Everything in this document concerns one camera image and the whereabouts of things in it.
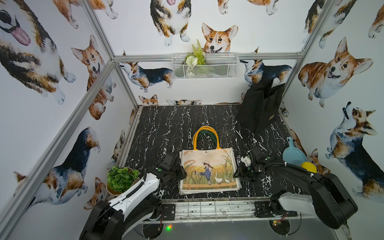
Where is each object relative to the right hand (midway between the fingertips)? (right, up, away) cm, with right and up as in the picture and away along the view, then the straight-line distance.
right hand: (236, 176), depth 83 cm
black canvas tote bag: (+14, +40, +2) cm, 43 cm away
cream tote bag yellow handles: (-1, -3, -3) cm, 4 cm away
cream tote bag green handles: (-16, +2, +4) cm, 16 cm away
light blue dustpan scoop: (+39, +9, +12) cm, 41 cm away
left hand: (-28, +1, +2) cm, 28 cm away
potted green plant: (-57, +4, -14) cm, 58 cm away
